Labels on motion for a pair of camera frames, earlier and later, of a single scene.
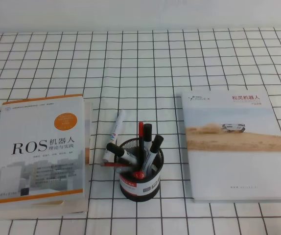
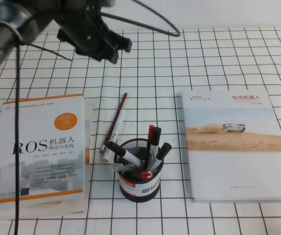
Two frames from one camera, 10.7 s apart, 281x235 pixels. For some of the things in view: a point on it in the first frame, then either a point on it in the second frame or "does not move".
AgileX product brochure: (238, 150) does not move
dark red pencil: (113, 165) -> (103, 147)
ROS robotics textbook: (37, 151) does not move
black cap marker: (148, 137) -> (156, 134)
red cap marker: (139, 175) -> (146, 175)
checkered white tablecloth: (144, 72) does not move
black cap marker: (154, 149) -> (164, 149)
